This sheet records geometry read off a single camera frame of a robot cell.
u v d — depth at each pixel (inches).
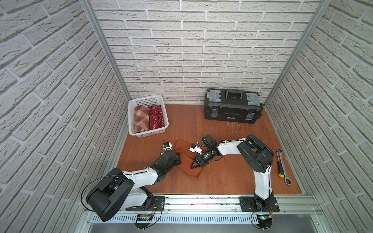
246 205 28.9
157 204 28.6
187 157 34.5
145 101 44.6
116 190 17.2
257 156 20.8
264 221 27.5
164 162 26.7
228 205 29.7
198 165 32.0
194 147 34.3
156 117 41.5
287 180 32.1
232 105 38.4
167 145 31.2
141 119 39.1
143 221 28.0
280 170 33.1
